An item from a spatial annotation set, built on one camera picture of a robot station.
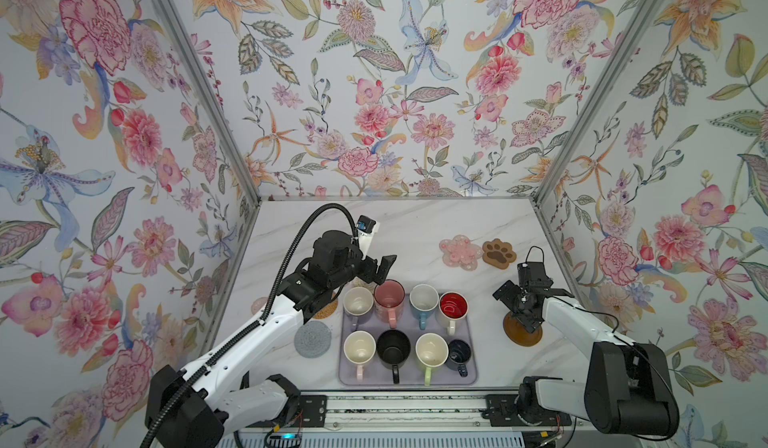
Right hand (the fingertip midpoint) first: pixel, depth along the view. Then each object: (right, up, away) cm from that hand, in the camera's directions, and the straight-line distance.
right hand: (507, 302), depth 91 cm
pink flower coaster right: (-11, +14, +14) cm, 23 cm away
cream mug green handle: (-25, -11, -10) cm, 28 cm away
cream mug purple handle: (-45, +1, -1) cm, 45 cm away
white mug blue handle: (-25, +1, -1) cm, 25 cm away
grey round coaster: (-58, -9, -5) cm, 59 cm away
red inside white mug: (-17, -1, -1) cm, 17 cm away
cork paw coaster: (+2, +13, +14) cm, 19 cm away
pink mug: (-36, +1, -1) cm, 36 cm away
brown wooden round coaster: (+1, -8, -5) cm, 9 cm away
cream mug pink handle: (-44, -11, -8) cm, 46 cm away
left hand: (-37, +17, -17) cm, 44 cm away
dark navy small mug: (-17, -11, -10) cm, 22 cm away
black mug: (-35, -11, -8) cm, 38 cm away
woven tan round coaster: (-55, -3, +2) cm, 55 cm away
